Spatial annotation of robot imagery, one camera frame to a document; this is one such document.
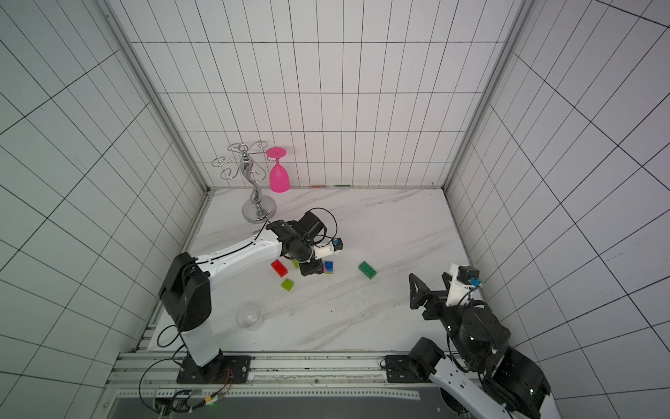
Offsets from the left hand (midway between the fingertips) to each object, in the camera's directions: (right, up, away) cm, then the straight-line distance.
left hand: (312, 269), depth 84 cm
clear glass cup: (-20, -14, -2) cm, 25 cm away
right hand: (+29, +4, -21) cm, 37 cm away
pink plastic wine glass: (-15, +32, +17) cm, 39 cm away
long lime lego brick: (-7, 0, +9) cm, 12 cm away
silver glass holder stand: (-26, +20, +27) cm, 43 cm away
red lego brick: (-12, -2, +9) cm, 15 cm away
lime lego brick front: (+5, -3, +6) cm, 8 cm away
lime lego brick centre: (-10, -7, +6) cm, 13 cm away
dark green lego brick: (+19, -2, +9) cm, 21 cm away
